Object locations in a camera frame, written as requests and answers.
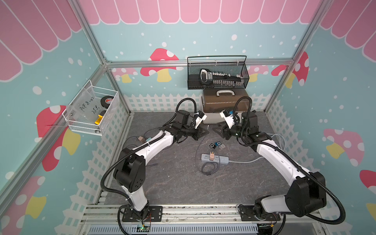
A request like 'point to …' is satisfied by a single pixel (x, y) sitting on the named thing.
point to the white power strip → (223, 159)
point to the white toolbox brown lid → (216, 101)
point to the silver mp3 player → (223, 146)
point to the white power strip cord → (270, 135)
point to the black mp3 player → (212, 146)
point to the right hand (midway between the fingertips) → (215, 126)
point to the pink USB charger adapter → (212, 155)
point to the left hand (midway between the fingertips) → (207, 134)
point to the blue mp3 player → (218, 143)
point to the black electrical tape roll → (106, 100)
